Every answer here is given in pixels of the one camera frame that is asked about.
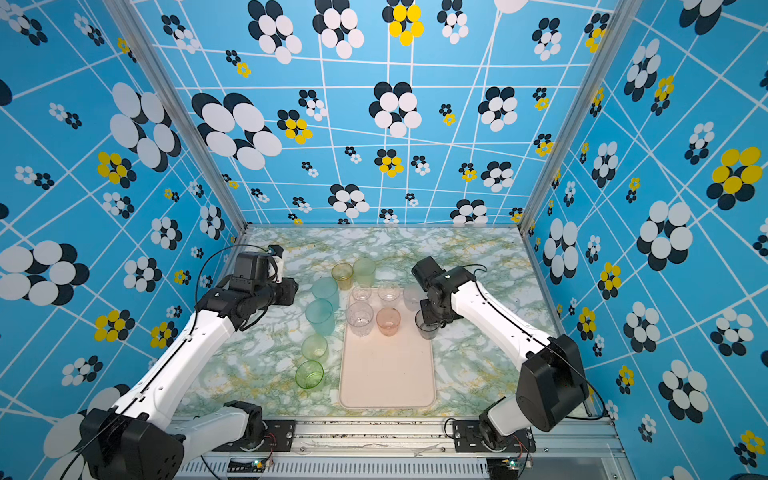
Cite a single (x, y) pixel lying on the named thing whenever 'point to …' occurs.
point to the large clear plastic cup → (359, 317)
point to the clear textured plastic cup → (412, 297)
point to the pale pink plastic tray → (395, 372)
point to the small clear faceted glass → (389, 292)
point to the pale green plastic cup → (315, 347)
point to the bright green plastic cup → (309, 374)
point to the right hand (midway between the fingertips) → (439, 317)
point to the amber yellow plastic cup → (343, 272)
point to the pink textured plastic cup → (388, 320)
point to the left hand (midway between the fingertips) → (293, 283)
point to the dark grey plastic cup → (426, 331)
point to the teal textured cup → (326, 288)
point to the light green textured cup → (365, 269)
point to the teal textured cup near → (320, 313)
